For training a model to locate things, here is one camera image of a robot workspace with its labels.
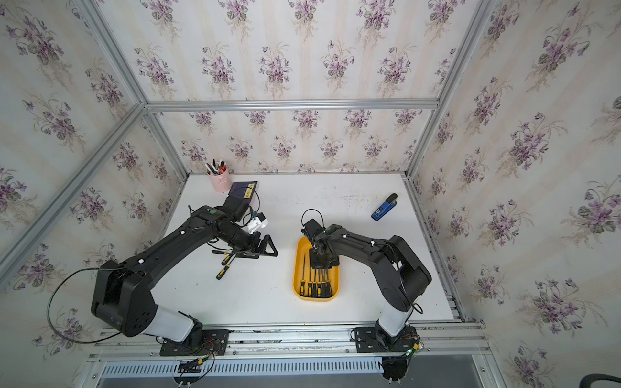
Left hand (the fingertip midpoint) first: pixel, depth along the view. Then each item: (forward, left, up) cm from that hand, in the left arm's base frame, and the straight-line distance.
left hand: (269, 255), depth 77 cm
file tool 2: (+5, +19, -14) cm, 24 cm away
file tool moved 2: (-5, -18, -13) cm, 23 cm away
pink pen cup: (+40, +27, -7) cm, 48 cm away
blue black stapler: (+25, -44, -10) cm, 51 cm away
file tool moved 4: (-4, -13, -13) cm, 19 cm away
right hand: (+2, -18, -13) cm, 22 cm away
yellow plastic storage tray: (+7, -10, -12) cm, 17 cm away
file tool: (-4, -11, -13) cm, 17 cm away
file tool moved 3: (-5, -15, -13) cm, 20 cm away
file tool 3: (0, +19, -14) cm, 24 cm away
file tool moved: (-6, -20, -13) cm, 25 cm away
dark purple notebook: (+40, +18, -13) cm, 45 cm away
